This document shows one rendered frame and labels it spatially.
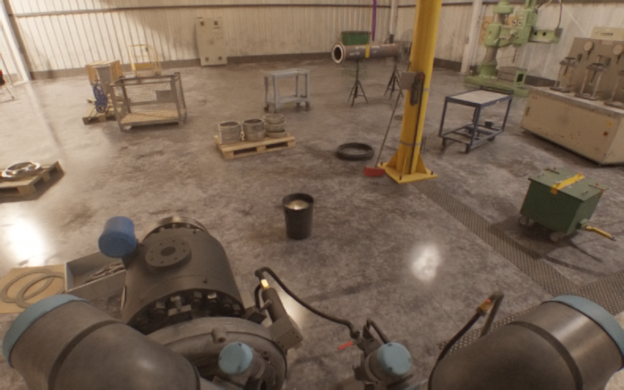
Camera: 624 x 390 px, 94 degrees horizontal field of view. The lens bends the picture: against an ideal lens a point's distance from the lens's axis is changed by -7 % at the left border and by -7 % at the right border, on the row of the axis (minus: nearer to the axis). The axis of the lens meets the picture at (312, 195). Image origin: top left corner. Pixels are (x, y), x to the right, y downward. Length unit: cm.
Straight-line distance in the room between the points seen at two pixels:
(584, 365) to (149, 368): 53
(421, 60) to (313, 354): 328
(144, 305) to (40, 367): 104
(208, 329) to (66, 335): 76
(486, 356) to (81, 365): 49
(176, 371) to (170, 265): 113
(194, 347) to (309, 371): 113
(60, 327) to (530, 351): 58
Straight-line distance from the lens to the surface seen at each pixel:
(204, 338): 122
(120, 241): 175
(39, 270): 368
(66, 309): 55
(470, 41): 1465
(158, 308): 151
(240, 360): 100
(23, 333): 57
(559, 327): 52
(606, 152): 619
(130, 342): 49
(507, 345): 48
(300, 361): 224
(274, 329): 138
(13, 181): 560
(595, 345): 54
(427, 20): 408
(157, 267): 161
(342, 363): 224
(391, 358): 100
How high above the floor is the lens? 190
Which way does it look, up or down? 30 degrees down
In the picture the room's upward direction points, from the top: straight up
